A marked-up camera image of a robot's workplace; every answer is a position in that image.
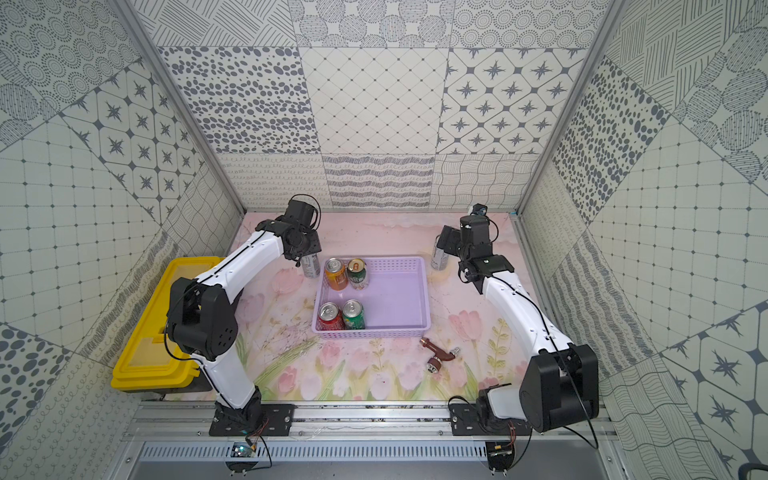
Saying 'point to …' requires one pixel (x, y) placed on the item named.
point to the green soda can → (353, 315)
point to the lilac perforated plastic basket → (396, 301)
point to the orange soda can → (336, 274)
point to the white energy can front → (311, 265)
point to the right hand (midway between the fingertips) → (458, 238)
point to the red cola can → (330, 317)
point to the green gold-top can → (357, 274)
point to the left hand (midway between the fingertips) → (308, 241)
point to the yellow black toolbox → (151, 361)
